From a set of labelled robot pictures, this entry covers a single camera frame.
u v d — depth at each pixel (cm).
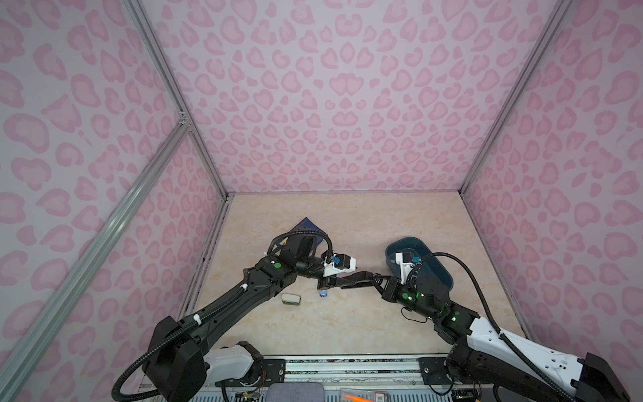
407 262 69
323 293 88
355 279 73
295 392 68
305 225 107
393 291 65
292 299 86
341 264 58
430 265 95
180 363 39
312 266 64
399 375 74
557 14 70
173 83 83
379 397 68
